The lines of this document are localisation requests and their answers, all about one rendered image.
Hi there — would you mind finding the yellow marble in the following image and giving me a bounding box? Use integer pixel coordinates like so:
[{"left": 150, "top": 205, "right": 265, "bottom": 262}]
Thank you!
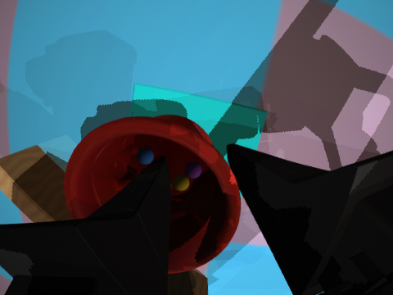
[{"left": 173, "top": 175, "right": 190, "bottom": 191}]

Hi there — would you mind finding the dark blue marble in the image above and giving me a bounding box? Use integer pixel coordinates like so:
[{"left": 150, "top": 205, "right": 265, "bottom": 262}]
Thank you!
[{"left": 137, "top": 147, "right": 154, "bottom": 165}]

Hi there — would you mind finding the brown rectangular block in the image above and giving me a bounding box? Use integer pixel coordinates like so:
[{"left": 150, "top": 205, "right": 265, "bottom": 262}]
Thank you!
[{"left": 0, "top": 144, "right": 209, "bottom": 295}]

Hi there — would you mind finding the purple marble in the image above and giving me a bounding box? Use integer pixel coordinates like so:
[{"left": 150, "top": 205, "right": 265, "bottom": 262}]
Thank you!
[{"left": 184, "top": 161, "right": 202, "bottom": 178}]

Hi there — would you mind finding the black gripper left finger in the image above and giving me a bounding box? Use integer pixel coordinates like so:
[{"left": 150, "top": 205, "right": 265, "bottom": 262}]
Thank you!
[{"left": 0, "top": 157, "right": 171, "bottom": 295}]

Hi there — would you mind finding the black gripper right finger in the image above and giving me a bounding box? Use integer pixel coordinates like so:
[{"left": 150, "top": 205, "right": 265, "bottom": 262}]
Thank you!
[{"left": 227, "top": 143, "right": 393, "bottom": 295}]

